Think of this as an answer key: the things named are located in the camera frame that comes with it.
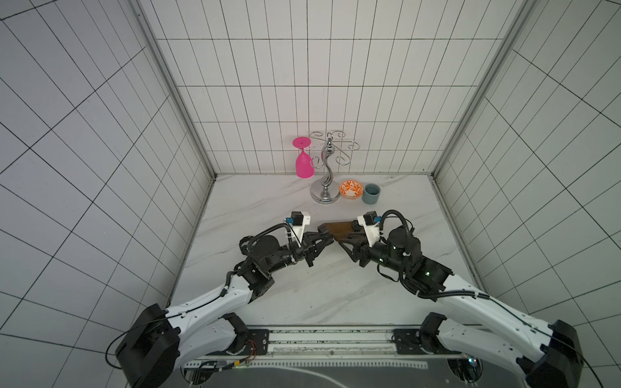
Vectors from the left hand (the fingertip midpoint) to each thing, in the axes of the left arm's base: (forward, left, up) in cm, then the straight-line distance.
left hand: (330, 239), depth 69 cm
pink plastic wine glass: (+39, +9, -8) cm, 41 cm away
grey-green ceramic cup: (+34, -21, -19) cm, 44 cm away
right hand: (+3, -4, -2) cm, 6 cm away
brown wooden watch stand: (+13, -5, -17) cm, 22 cm away
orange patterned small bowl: (+39, -13, -22) cm, 46 cm away
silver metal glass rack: (+39, -1, -24) cm, 46 cm away
